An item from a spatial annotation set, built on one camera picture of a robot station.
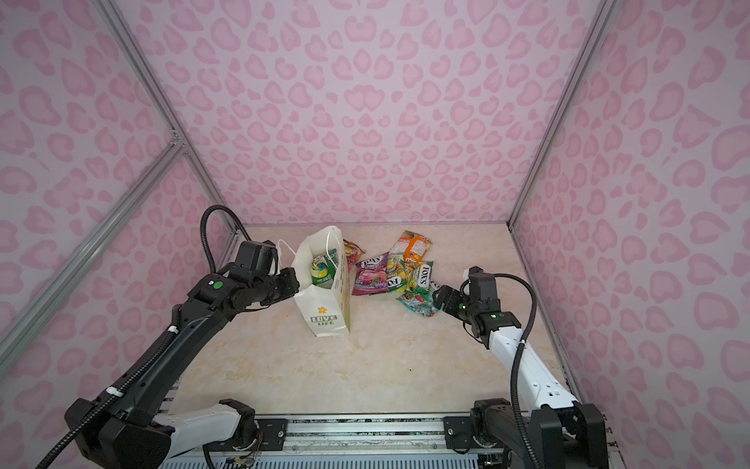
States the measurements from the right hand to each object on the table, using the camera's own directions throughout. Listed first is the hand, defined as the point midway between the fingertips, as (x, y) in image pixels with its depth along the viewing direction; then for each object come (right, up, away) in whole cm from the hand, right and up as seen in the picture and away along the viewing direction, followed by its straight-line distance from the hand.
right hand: (444, 297), depth 85 cm
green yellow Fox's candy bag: (-10, +4, +14) cm, 17 cm away
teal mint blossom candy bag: (-6, -2, +9) cm, 11 cm away
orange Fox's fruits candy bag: (-29, +13, +22) cm, 38 cm away
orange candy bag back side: (-7, +15, +25) cm, 30 cm away
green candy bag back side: (-33, +13, +5) cm, 36 cm away
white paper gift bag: (-33, -3, -5) cm, 34 cm away
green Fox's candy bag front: (-35, +8, -1) cm, 36 cm away
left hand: (-39, +6, -8) cm, 40 cm away
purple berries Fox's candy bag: (-22, +5, +14) cm, 26 cm away
